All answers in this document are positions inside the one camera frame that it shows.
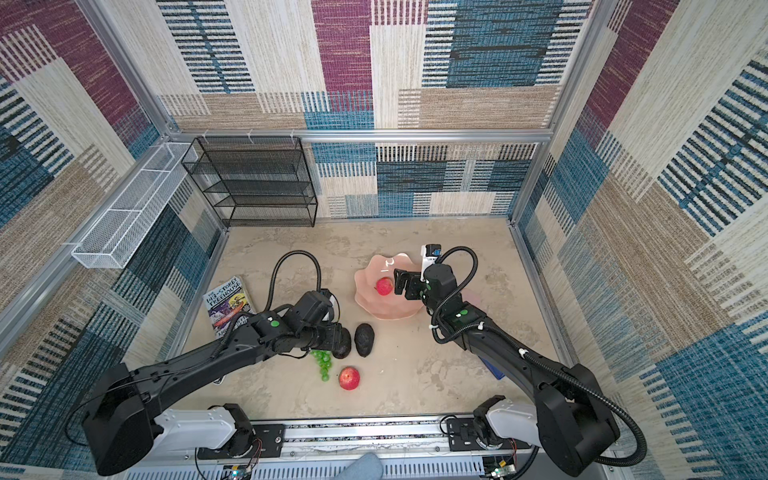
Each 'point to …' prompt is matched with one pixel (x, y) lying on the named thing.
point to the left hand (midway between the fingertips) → (339, 332)
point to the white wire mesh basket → (113, 239)
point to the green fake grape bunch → (324, 360)
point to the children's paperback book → (224, 303)
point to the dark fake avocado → (364, 337)
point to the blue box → (492, 370)
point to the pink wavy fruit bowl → (392, 307)
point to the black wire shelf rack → (255, 181)
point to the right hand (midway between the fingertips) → (410, 275)
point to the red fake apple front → (349, 378)
